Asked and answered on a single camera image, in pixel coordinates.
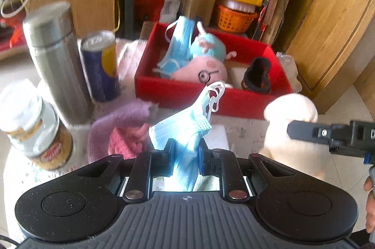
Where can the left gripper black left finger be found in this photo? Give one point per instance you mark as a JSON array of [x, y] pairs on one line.
[[147, 166]]

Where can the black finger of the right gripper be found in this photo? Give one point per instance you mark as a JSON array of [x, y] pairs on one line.
[[309, 132]]

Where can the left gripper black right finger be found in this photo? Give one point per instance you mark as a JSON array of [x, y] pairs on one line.
[[224, 165]]

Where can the white green towel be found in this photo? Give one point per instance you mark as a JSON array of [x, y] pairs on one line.
[[289, 137]]

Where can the pink knitted item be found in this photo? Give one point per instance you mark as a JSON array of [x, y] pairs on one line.
[[130, 141]]

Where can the light blue face mask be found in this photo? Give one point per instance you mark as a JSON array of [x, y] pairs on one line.
[[187, 127]]

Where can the person's right hand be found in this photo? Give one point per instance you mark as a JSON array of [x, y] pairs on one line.
[[370, 206]]

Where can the floral tablecloth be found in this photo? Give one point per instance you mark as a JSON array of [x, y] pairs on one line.
[[242, 136]]

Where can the purple knitted glove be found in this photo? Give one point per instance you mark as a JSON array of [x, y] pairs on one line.
[[122, 113]]

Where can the clear plastic bag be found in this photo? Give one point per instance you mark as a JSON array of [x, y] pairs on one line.
[[290, 69]]

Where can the pink pig plush toy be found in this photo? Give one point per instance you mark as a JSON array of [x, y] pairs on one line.
[[206, 64]]

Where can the red cardboard box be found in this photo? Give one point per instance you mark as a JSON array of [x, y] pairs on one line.
[[178, 95]]

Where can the wooden cabinet right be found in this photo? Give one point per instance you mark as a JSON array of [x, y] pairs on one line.
[[330, 41]]

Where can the blue yellow drink can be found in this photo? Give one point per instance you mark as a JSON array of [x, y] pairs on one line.
[[99, 56]]

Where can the glass jar white lid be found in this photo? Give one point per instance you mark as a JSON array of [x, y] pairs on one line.
[[33, 126]]

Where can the blue face mask in box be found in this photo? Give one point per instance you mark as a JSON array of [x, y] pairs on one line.
[[179, 35]]

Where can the orange plastic basket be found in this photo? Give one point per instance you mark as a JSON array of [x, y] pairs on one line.
[[233, 21]]

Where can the red white plastic bag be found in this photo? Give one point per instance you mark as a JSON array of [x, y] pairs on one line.
[[156, 10]]

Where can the stainless steel thermos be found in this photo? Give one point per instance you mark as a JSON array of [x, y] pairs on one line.
[[50, 36]]

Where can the wooden TV cabinet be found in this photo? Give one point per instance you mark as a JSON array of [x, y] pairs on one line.
[[73, 0]]

